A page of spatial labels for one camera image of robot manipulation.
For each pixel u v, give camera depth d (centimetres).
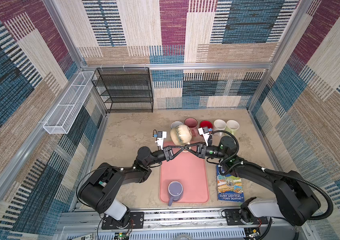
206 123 103
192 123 102
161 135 73
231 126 102
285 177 46
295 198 43
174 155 73
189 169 88
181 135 70
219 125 102
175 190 75
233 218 73
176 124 99
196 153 70
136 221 73
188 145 73
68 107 76
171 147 74
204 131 71
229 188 81
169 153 70
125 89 108
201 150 68
